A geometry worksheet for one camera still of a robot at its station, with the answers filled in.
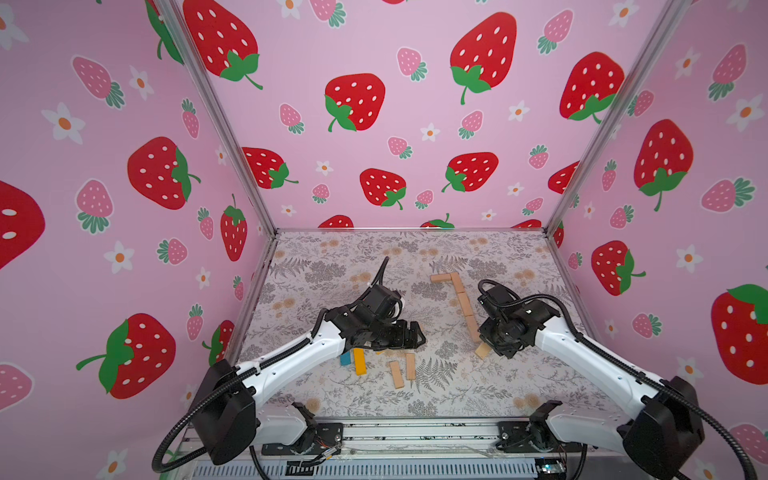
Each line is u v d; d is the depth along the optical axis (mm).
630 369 439
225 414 400
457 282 1041
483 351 781
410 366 858
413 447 733
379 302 614
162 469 369
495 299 636
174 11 674
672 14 690
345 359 871
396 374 839
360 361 866
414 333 697
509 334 578
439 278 1080
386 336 663
